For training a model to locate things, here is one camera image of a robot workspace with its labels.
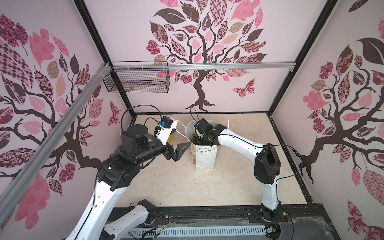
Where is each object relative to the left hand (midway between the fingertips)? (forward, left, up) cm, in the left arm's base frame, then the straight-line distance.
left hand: (181, 139), depth 58 cm
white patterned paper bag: (+4, -10, -22) cm, 25 cm away
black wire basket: (+53, +32, -5) cm, 62 cm away
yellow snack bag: (+25, +12, -35) cm, 45 cm away
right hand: (+16, -8, -27) cm, 32 cm away
